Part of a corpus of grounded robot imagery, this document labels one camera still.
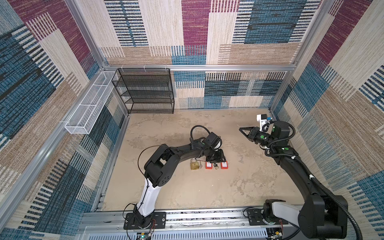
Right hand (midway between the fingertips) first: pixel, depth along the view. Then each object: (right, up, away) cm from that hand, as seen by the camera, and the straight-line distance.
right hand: (239, 131), depth 78 cm
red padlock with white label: (-15, -21, +11) cm, 28 cm away
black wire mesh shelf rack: (-59, +28, +33) cm, 73 cm away
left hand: (-5, -17, +11) cm, 21 cm away
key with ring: (-10, -22, +13) cm, 27 cm away
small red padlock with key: (-5, -21, +11) cm, 24 cm away
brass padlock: (-23, -21, +13) cm, 34 cm away
